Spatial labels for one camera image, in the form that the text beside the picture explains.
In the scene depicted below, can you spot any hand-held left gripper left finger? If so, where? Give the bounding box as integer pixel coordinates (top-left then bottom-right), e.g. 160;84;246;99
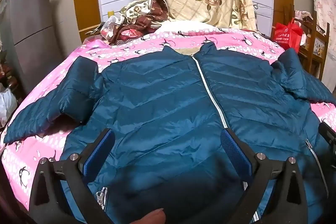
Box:
28;128;116;224

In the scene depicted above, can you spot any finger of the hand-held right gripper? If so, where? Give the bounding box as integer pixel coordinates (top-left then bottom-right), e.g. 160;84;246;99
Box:
318;122;336;160

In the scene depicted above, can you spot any red shopping bag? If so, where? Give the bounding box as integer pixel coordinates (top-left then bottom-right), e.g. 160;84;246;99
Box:
272;18;303;54

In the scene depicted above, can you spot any grey refrigerator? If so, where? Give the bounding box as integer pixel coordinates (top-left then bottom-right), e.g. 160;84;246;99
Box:
5;0;79;94

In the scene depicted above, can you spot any teal puffer jacket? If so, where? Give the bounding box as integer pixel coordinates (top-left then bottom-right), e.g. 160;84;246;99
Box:
4;43;336;224

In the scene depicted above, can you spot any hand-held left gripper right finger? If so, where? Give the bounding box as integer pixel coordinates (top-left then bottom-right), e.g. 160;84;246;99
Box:
220;127;308;224

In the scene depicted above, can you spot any wooden chair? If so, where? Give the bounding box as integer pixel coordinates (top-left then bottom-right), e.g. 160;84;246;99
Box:
294;10;330;80

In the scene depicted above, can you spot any white plastic bag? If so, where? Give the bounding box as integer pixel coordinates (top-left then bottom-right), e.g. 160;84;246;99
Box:
0;84;17;127

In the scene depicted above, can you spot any pink penguin print blanket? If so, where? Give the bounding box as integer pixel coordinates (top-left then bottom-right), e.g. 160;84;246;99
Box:
0;27;336;214

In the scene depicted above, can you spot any person's left hand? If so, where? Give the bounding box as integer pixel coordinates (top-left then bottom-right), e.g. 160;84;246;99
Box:
140;208;166;224

